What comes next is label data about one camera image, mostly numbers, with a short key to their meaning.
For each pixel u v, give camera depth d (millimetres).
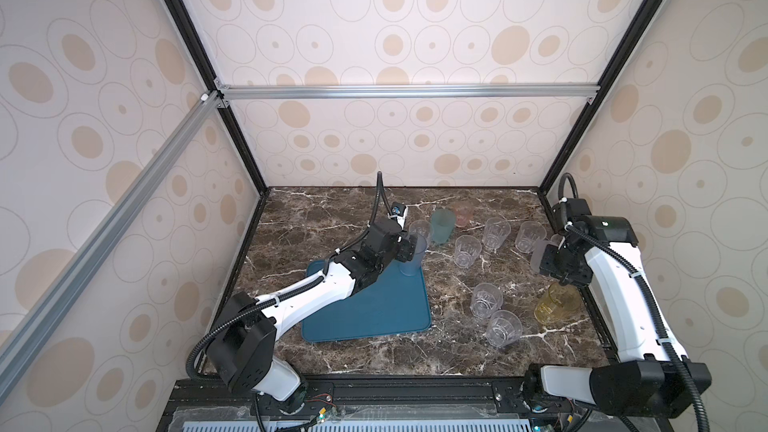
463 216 1087
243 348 417
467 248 996
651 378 373
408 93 942
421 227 1039
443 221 1081
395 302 933
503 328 842
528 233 1022
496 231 1033
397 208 697
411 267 962
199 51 814
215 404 741
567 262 601
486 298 901
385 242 603
